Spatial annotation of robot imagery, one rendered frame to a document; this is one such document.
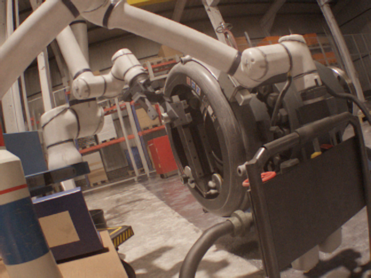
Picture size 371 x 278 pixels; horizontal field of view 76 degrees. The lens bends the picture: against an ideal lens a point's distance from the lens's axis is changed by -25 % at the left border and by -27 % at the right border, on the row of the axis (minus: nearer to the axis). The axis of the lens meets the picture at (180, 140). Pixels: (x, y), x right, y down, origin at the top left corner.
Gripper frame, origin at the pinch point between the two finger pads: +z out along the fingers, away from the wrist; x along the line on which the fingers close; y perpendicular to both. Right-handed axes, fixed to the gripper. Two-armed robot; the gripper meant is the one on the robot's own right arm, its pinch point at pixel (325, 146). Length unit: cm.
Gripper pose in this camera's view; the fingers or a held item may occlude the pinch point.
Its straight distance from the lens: 88.0
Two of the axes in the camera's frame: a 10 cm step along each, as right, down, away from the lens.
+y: 1.7, -0.4, 9.9
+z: 2.9, 9.6, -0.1
